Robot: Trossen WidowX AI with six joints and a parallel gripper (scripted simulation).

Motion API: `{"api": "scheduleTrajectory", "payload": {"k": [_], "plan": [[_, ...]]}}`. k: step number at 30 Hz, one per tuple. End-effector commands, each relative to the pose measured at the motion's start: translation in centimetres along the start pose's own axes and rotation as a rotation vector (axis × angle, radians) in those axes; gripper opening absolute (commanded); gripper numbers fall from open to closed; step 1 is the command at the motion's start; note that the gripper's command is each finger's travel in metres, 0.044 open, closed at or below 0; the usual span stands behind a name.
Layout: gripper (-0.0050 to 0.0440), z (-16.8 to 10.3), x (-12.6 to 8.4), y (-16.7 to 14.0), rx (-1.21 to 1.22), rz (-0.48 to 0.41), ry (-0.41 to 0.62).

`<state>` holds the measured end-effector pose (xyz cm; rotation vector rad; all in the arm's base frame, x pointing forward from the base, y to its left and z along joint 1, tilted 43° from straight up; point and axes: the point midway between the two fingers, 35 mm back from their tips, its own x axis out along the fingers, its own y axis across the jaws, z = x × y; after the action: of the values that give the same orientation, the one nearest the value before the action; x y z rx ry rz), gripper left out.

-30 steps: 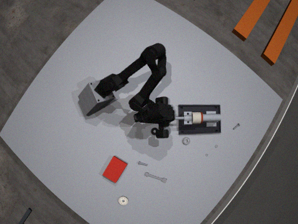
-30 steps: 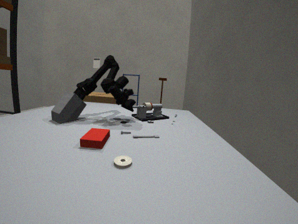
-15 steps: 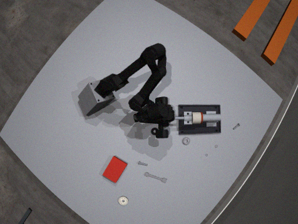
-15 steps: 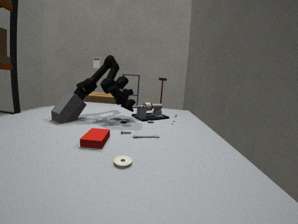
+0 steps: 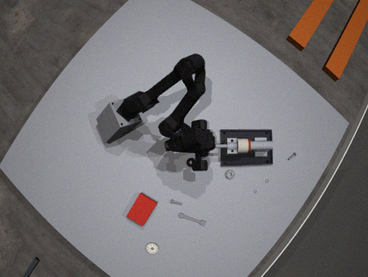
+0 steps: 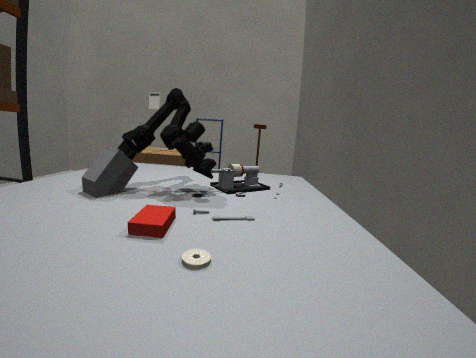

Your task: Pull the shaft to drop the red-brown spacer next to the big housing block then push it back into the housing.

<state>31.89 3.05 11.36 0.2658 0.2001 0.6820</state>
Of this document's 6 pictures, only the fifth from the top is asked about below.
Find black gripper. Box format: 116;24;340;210
188;119;209;171

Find red rectangular block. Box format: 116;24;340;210
127;193;157;227

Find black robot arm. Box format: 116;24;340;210
117;53;216;152

